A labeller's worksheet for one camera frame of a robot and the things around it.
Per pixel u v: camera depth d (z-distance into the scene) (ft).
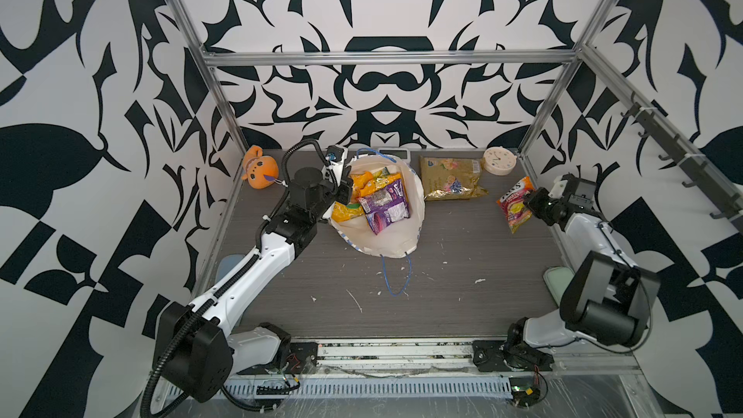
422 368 2.44
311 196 1.84
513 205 2.98
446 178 3.44
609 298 1.53
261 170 3.36
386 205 3.03
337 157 2.08
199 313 1.33
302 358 2.40
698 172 1.80
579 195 2.22
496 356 2.44
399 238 2.97
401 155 3.77
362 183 3.15
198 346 1.28
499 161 3.77
